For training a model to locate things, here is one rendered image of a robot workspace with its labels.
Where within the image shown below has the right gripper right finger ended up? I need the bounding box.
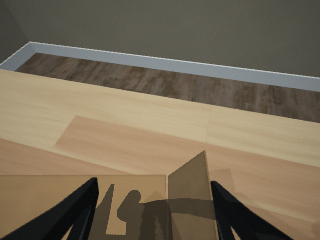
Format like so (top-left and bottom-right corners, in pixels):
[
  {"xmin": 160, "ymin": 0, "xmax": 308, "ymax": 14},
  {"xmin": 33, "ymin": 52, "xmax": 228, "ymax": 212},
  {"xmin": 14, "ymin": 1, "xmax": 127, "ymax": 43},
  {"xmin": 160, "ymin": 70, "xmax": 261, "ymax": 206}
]
[{"xmin": 211, "ymin": 181, "xmax": 294, "ymax": 240}]

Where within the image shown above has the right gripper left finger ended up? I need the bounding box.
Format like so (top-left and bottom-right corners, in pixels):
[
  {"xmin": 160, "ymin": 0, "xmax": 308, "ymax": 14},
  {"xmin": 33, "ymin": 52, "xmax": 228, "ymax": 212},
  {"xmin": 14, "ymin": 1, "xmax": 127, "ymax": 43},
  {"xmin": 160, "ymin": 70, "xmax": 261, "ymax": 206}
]
[{"xmin": 0, "ymin": 177, "xmax": 99, "ymax": 240}]

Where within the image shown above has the flat brown cardboard box blank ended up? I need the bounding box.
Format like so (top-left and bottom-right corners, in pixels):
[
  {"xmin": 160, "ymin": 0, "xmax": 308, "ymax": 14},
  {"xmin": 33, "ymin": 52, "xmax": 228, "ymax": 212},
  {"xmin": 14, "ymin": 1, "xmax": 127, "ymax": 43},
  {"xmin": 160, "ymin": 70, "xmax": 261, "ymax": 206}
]
[{"xmin": 0, "ymin": 150, "xmax": 219, "ymax": 240}]

